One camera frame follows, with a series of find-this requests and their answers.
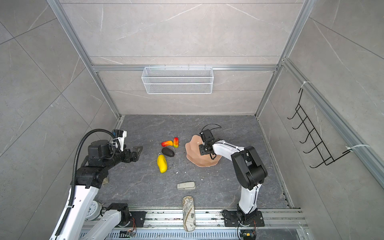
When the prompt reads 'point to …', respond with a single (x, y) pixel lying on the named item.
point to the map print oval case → (189, 214)
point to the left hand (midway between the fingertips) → (132, 143)
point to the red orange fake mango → (166, 143)
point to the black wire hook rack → (326, 155)
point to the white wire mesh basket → (177, 80)
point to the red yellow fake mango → (176, 142)
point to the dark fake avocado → (167, 152)
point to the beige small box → (186, 185)
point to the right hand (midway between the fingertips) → (205, 147)
